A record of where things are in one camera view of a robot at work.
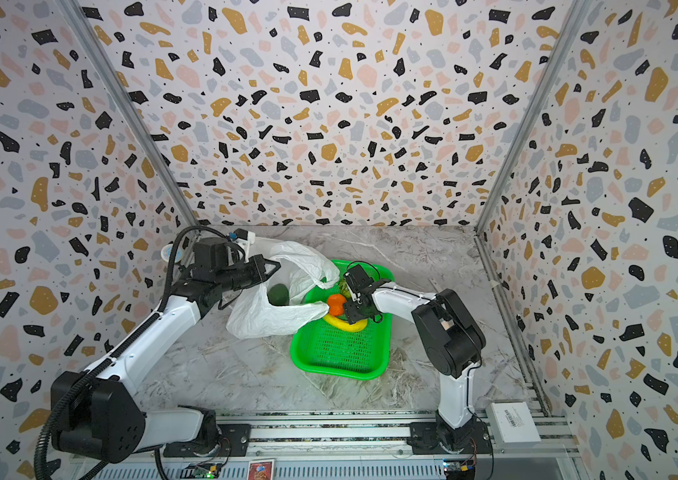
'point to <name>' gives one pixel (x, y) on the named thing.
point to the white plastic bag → (301, 266)
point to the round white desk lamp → (166, 253)
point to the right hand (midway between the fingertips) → (352, 306)
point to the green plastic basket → (326, 349)
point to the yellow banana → (345, 325)
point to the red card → (261, 470)
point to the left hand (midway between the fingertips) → (280, 260)
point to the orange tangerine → (336, 304)
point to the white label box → (511, 424)
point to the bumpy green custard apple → (344, 288)
